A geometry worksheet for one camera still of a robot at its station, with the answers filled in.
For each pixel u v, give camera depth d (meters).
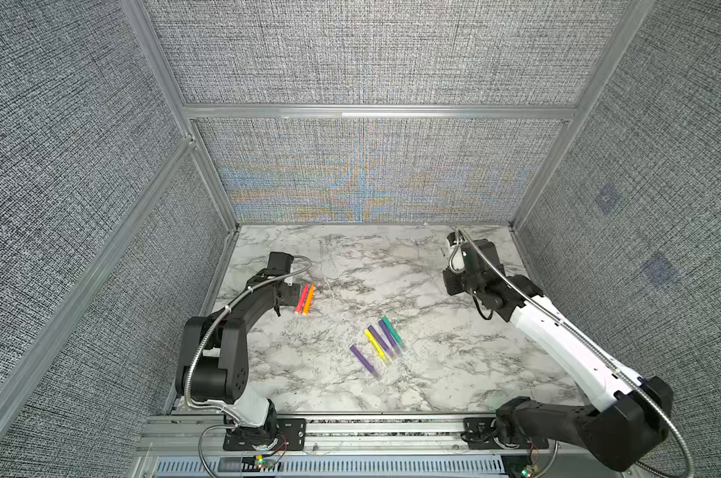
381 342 0.89
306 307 0.97
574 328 0.47
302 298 0.98
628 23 0.71
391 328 0.91
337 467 0.70
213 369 0.45
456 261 0.66
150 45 0.74
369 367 0.84
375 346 0.88
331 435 0.75
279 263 0.74
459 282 0.67
